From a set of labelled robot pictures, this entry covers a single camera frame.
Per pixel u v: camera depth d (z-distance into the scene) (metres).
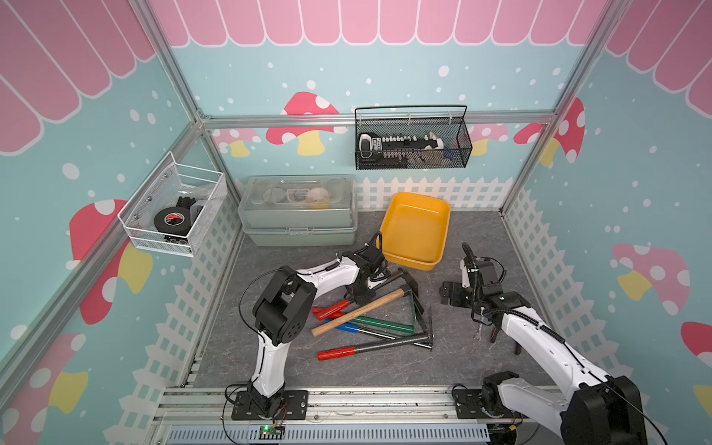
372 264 0.78
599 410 0.39
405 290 0.94
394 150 0.88
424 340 0.81
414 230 1.11
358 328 0.86
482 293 0.64
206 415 0.73
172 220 0.71
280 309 0.53
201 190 0.77
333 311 0.87
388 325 0.88
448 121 0.90
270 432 0.73
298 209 1.03
